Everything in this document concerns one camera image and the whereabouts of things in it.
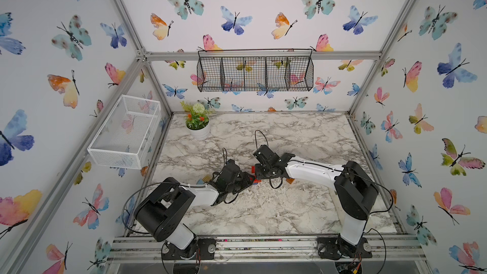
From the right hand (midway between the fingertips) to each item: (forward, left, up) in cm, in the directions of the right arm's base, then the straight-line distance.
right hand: (258, 171), depth 89 cm
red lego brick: (-3, +1, -5) cm, 5 cm away
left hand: (-3, +1, -3) cm, 5 cm away
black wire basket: (+44, +9, +25) cm, 51 cm away
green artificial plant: (+24, +32, +10) cm, 42 cm away
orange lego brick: (-2, -15, -4) cm, 15 cm away
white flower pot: (+20, +32, 0) cm, 38 cm away
